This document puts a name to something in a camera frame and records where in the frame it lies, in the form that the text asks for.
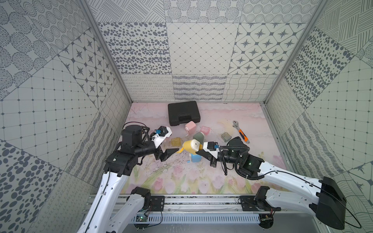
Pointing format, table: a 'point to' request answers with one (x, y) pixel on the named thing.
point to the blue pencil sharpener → (195, 158)
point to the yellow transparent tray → (176, 141)
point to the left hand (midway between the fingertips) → (176, 142)
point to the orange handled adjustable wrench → (242, 134)
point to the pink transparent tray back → (205, 129)
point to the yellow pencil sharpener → (191, 146)
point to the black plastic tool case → (180, 113)
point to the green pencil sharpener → (199, 136)
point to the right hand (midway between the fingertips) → (197, 152)
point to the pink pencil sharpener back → (190, 128)
